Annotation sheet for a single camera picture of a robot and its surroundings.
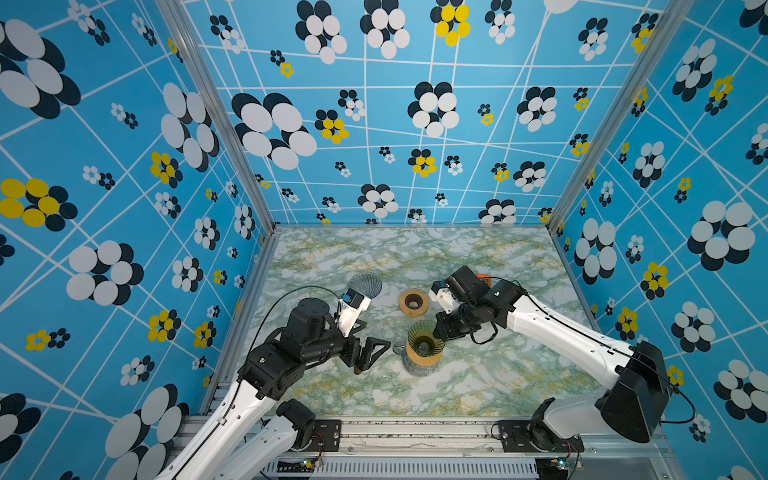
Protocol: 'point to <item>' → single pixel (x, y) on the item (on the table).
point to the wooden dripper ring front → (421, 360)
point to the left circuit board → (305, 466)
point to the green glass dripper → (422, 341)
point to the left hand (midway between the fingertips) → (378, 334)
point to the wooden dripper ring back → (413, 302)
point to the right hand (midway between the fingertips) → (435, 334)
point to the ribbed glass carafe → (400, 348)
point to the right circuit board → (552, 468)
